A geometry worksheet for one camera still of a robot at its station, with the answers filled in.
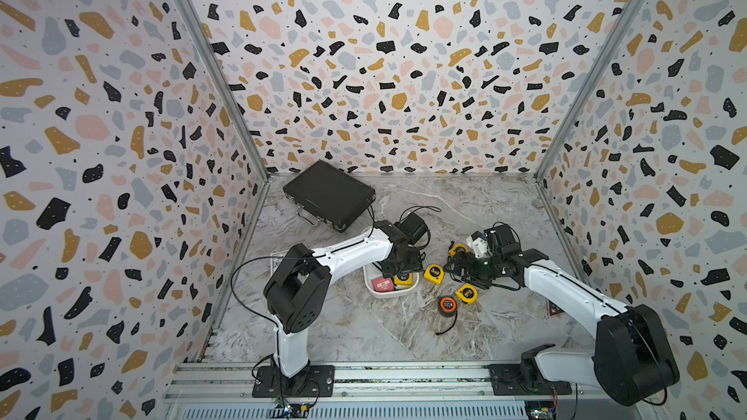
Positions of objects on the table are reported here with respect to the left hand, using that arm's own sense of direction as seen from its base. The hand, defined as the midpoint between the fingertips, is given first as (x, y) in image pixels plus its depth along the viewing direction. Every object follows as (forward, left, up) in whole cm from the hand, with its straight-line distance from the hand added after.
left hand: (415, 269), depth 87 cm
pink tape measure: (-2, +10, -5) cm, 11 cm away
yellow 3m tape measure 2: (-6, -16, -5) cm, 18 cm away
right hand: (-2, -11, +2) cm, 11 cm away
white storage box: (+2, +13, -5) cm, 14 cm away
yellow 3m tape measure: (-1, +3, -5) cm, 6 cm away
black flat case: (+33, +31, -2) cm, 46 cm away
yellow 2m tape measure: (+10, -14, -6) cm, 18 cm away
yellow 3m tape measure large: (+1, -6, -5) cm, 8 cm away
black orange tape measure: (-10, -9, -4) cm, 14 cm away
